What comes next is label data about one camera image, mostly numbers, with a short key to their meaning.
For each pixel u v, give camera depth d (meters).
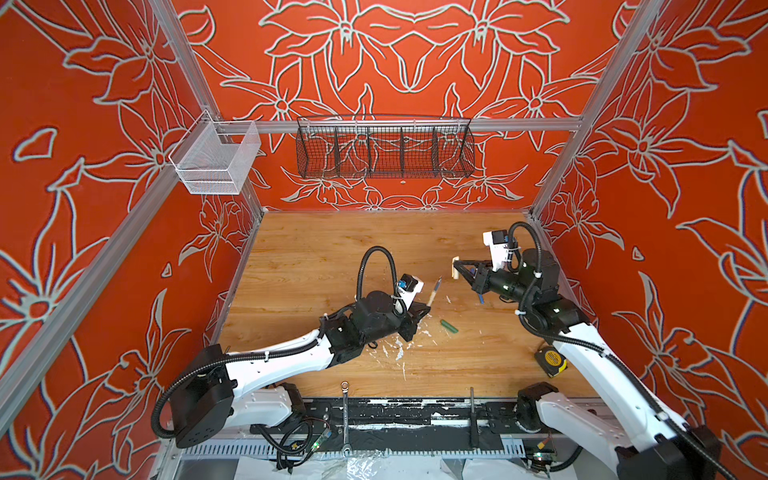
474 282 0.65
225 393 0.40
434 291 0.70
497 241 0.64
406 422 0.73
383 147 0.98
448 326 0.88
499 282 0.64
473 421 0.71
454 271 0.71
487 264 0.64
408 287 0.62
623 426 0.43
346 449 0.69
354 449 0.69
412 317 0.64
